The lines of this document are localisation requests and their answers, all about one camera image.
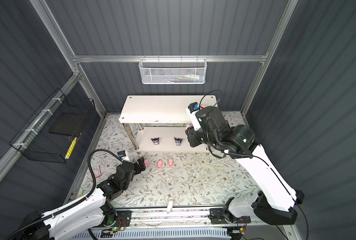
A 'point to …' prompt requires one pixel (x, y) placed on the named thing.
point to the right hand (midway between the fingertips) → (189, 132)
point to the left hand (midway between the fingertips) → (137, 160)
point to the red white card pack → (96, 171)
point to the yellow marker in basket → (70, 148)
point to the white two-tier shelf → (162, 120)
